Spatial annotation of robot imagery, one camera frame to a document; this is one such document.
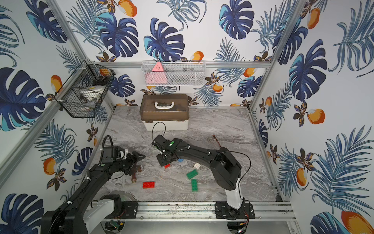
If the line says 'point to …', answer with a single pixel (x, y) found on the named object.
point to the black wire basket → (86, 74)
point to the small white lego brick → (196, 165)
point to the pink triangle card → (157, 76)
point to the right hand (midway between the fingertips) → (163, 160)
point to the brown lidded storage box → (172, 110)
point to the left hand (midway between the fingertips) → (142, 158)
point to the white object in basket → (91, 93)
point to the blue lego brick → (180, 160)
